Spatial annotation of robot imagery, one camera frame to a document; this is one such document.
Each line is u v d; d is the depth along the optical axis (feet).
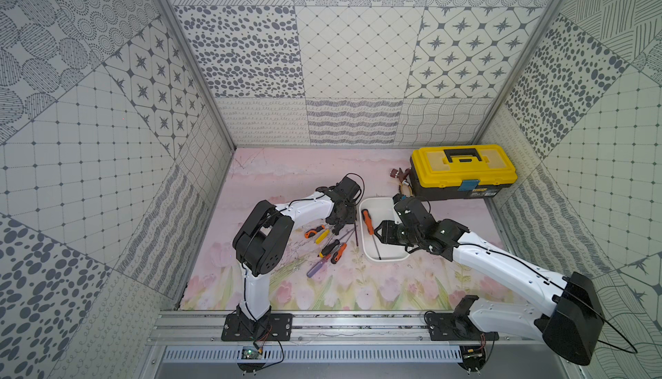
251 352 2.35
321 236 3.02
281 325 2.41
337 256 2.82
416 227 1.94
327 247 2.96
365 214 3.13
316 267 2.80
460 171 2.99
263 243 1.63
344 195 2.46
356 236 3.05
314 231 3.05
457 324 2.16
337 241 2.96
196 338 2.41
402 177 3.53
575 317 1.28
